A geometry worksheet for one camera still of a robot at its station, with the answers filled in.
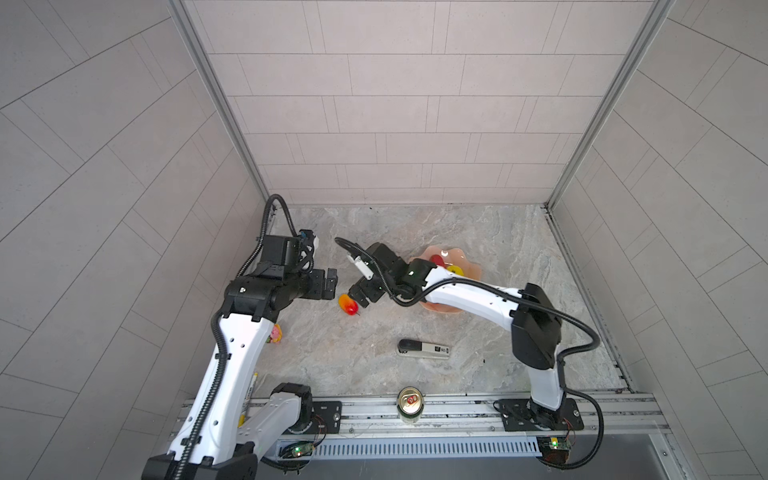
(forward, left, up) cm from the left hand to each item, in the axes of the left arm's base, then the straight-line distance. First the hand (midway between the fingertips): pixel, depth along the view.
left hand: (326, 273), depth 71 cm
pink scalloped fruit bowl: (+18, -35, -21) cm, 45 cm away
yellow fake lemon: (+12, -35, -17) cm, 41 cm away
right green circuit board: (-33, -54, -23) cm, 67 cm away
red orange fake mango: (+1, -3, -19) cm, 19 cm away
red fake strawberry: (+16, -30, -19) cm, 39 cm away
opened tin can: (-26, -20, -12) cm, 35 cm away
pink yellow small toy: (-8, +16, -19) cm, 26 cm away
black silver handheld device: (-11, -22, -20) cm, 31 cm away
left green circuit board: (-33, +5, -20) cm, 39 cm away
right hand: (+4, -7, -12) cm, 14 cm away
